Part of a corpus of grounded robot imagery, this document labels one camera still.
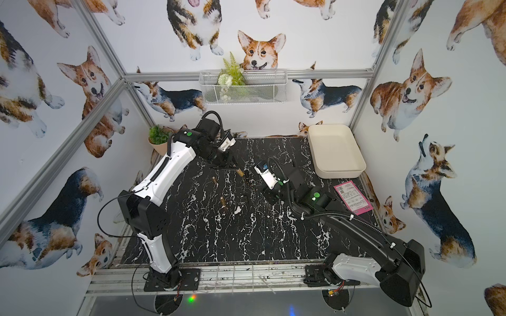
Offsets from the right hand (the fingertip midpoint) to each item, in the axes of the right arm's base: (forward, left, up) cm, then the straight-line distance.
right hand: (260, 182), depth 72 cm
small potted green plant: (+35, +55, -10) cm, 66 cm away
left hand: (+9, +8, -1) cm, 12 cm away
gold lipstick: (+17, +25, -24) cm, 38 cm away
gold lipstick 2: (+17, +8, -26) cm, 32 cm away
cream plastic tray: (+31, -39, -21) cm, 54 cm away
